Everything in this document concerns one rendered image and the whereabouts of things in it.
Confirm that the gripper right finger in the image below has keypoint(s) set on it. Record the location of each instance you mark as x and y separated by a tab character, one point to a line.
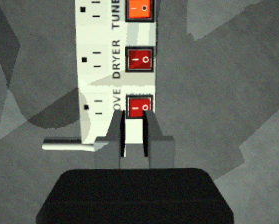
159	149

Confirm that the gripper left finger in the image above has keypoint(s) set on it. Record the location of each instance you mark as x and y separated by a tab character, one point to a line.
109	149

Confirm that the white power strip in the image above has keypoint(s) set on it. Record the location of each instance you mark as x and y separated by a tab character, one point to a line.
116	45

